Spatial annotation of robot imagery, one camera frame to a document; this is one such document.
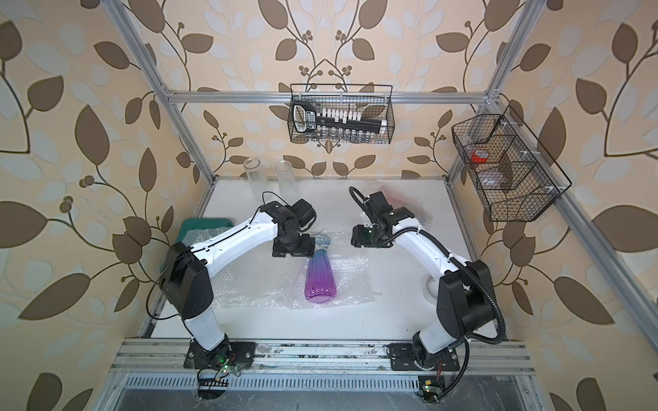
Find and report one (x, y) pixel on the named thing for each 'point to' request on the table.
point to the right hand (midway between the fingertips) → (359, 241)
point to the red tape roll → (480, 156)
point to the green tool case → (202, 223)
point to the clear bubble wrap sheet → (267, 282)
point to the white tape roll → (430, 288)
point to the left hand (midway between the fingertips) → (299, 251)
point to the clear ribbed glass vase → (286, 181)
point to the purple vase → (320, 284)
